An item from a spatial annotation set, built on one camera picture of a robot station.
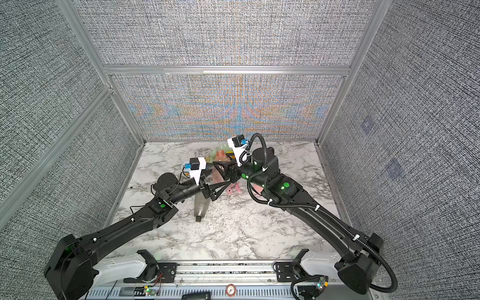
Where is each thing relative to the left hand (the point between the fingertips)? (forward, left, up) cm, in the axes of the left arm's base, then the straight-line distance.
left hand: (228, 173), depth 66 cm
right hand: (+3, +3, +6) cm, 8 cm away
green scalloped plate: (+37, +3, -27) cm, 46 cm away
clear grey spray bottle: (+1, +14, -27) cm, 31 cm away
